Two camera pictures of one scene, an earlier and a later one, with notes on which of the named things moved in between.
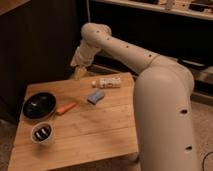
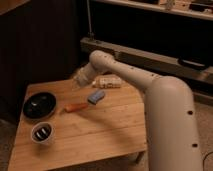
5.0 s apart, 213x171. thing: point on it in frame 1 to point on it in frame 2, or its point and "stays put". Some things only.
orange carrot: [64, 108] to [75, 106]
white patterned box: [107, 83] stays put
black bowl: [39, 106] stays put
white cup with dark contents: [42, 132] stays put
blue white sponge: [95, 96] stays put
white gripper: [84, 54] to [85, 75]
